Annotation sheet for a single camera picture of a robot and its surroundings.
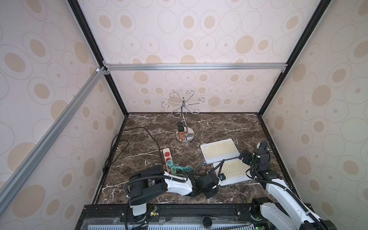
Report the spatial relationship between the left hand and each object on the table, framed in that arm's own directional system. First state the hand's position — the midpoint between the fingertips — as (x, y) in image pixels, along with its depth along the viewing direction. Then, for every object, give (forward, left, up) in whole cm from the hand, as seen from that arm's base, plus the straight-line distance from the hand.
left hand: (219, 189), depth 81 cm
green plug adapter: (+8, +26, +6) cm, 28 cm away
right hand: (+18, -22, +9) cm, 29 cm away
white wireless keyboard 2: (+11, -10, -1) cm, 15 cm away
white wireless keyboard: (+25, -2, -1) cm, 25 cm away
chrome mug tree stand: (+39, +17, +1) cm, 43 cm away
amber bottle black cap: (+36, +23, +9) cm, 44 cm away
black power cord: (+35, +73, -5) cm, 81 cm away
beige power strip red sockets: (+19, +31, +1) cm, 37 cm away
